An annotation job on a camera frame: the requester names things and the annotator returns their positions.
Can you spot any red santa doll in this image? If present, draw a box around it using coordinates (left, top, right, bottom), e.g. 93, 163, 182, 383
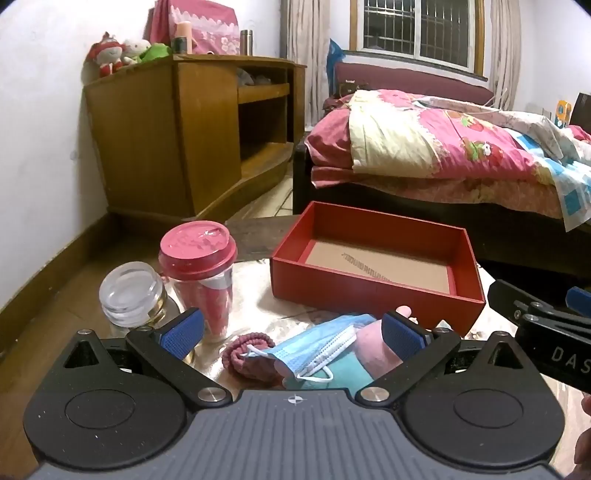
88, 32, 125, 78

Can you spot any green plush toy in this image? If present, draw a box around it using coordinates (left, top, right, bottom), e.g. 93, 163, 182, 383
139, 42, 172, 64

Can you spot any pink floral bedsheet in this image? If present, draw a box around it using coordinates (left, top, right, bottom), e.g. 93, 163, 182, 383
311, 166, 570, 223

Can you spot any pink strawberry print quilt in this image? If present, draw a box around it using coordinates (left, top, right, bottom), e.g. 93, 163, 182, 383
348, 90, 591, 195

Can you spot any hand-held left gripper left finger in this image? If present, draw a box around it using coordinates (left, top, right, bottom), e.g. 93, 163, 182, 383
60, 307, 234, 410

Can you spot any red cardboard box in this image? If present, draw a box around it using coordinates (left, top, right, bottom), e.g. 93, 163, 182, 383
270, 200, 486, 337

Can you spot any dark wooden bed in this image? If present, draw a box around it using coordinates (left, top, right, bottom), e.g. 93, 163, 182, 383
293, 60, 591, 280

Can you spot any teal cloth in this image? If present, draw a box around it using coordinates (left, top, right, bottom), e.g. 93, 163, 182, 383
284, 355, 376, 391

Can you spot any maroon hair scrunchie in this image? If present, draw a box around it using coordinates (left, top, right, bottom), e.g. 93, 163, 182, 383
222, 331, 283, 382

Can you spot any wooden cabinet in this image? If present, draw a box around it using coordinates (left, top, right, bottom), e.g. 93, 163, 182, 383
83, 54, 308, 222

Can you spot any white cat plush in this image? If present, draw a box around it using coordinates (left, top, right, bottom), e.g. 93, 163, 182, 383
121, 38, 152, 65

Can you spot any pink cylinder bottle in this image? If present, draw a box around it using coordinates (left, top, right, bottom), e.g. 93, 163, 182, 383
174, 21, 194, 52

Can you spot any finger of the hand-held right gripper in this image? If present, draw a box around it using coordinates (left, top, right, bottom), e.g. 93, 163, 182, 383
487, 278, 571, 324
566, 286, 591, 319

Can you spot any grey cloth in cabinet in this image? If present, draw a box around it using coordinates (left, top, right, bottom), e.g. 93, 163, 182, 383
236, 68, 271, 88

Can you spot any blue face mask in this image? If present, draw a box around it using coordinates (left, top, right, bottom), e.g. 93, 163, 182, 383
272, 314, 377, 365
247, 344, 335, 385

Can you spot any tumbler cup with pink lid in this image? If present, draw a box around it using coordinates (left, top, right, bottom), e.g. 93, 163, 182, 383
158, 220, 238, 343

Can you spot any pink soft cloth bundle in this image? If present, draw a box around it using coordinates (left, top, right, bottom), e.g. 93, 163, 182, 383
355, 305, 416, 380

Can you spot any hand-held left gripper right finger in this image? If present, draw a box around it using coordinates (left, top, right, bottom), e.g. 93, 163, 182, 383
355, 310, 527, 410

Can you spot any barred window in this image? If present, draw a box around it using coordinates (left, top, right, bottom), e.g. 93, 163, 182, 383
349, 0, 485, 77

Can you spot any blue bag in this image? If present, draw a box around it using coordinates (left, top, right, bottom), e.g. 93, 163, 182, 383
327, 39, 347, 97

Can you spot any person's right hand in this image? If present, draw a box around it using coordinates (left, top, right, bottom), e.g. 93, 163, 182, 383
574, 394, 591, 480

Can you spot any beige curtain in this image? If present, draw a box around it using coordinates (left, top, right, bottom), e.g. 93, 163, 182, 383
288, 0, 354, 126
487, 0, 523, 112

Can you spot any pink cloth covered television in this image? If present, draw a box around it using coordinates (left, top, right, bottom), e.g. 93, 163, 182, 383
148, 0, 241, 56

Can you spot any white floral blanket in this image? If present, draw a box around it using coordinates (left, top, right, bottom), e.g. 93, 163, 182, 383
503, 110, 591, 232

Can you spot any glass jar with clear lid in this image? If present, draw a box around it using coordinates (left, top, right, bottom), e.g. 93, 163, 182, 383
98, 261, 183, 340

